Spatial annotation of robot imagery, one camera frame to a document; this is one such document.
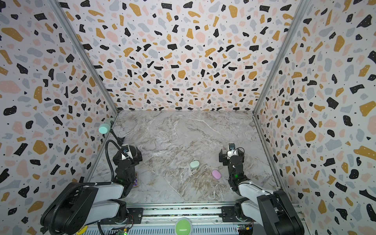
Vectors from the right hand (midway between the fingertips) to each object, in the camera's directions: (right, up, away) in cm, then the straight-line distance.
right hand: (231, 147), depth 87 cm
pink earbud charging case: (-9, -17, +1) cm, 19 cm away
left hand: (-60, 0, -3) cm, 60 cm away
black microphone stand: (-73, +3, +12) cm, 74 cm away
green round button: (-27, -36, -18) cm, 48 cm away
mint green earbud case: (-22, -11, +3) cm, 25 cm away
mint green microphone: (-63, +12, -20) cm, 67 cm away
